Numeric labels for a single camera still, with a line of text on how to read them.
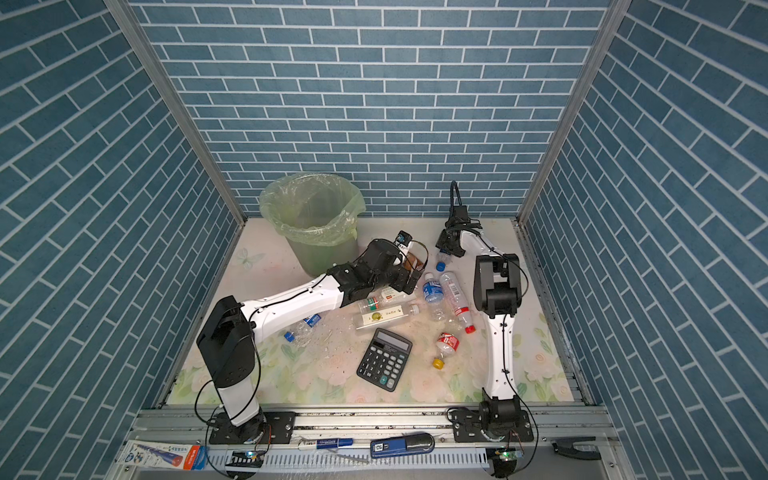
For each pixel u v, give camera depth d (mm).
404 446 676
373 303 916
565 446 707
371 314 887
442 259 1097
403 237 722
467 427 735
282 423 741
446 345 826
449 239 865
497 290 637
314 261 951
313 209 1014
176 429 755
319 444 705
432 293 932
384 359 829
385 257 640
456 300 930
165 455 693
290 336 921
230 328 516
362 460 705
